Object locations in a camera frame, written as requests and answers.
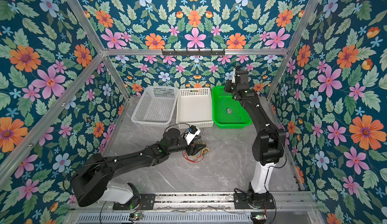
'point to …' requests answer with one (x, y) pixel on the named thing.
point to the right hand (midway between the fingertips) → (234, 79)
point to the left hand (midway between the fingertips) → (205, 140)
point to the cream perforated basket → (194, 107)
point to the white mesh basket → (156, 106)
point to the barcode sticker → (229, 110)
